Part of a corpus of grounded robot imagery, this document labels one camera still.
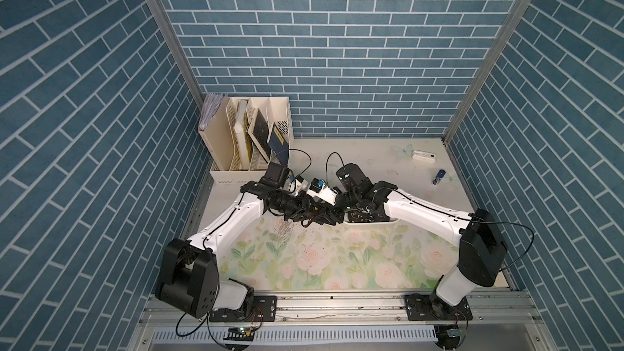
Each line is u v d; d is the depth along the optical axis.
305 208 0.69
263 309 0.74
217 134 0.99
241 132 0.89
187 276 0.43
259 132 1.01
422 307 0.74
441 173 0.98
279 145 1.06
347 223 0.88
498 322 0.73
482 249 0.44
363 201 0.61
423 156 1.12
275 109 1.05
